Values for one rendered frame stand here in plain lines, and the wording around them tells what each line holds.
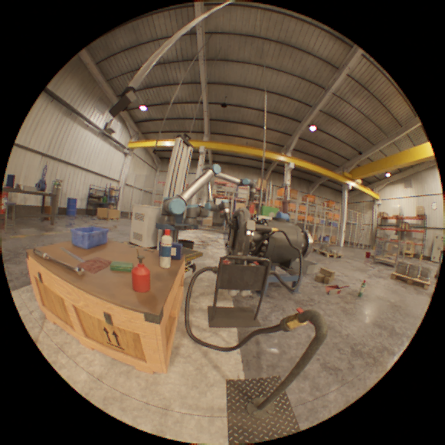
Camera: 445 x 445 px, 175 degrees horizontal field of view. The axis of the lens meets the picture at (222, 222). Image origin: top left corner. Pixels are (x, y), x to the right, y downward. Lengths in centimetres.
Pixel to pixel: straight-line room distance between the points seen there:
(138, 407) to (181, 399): 20
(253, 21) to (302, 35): 202
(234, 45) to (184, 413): 873
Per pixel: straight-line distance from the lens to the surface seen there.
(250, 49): 810
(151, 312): 53
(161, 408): 83
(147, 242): 180
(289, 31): 795
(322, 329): 41
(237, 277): 107
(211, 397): 85
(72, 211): 848
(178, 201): 132
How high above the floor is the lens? 80
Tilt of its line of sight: 1 degrees down
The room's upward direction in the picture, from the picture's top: 8 degrees clockwise
